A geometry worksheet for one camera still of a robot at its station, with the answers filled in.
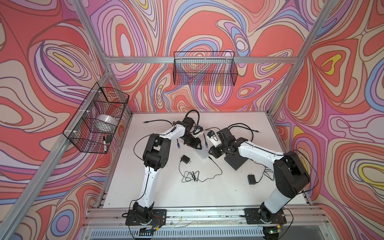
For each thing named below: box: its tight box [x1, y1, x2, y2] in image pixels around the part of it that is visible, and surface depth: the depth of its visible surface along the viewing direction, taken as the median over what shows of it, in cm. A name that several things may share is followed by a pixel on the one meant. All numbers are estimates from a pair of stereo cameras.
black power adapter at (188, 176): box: [178, 154, 223, 183], surface depth 88 cm
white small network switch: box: [194, 144, 211, 160], surface depth 97 cm
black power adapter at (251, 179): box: [247, 173, 258, 185], surface depth 86 cm
